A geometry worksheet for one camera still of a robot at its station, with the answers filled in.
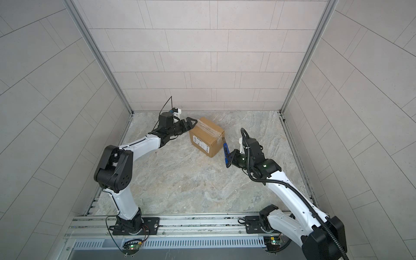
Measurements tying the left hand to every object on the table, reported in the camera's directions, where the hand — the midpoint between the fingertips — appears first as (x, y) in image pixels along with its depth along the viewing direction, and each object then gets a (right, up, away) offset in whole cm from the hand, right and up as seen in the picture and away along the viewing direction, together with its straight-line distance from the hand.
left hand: (197, 121), depth 90 cm
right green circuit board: (+35, -52, -21) cm, 66 cm away
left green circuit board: (-24, -52, -26) cm, 63 cm away
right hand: (+15, -18, -14) cm, 27 cm away
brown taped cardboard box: (+6, -9, -5) cm, 12 cm away
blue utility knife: (+15, -15, -11) cm, 24 cm away
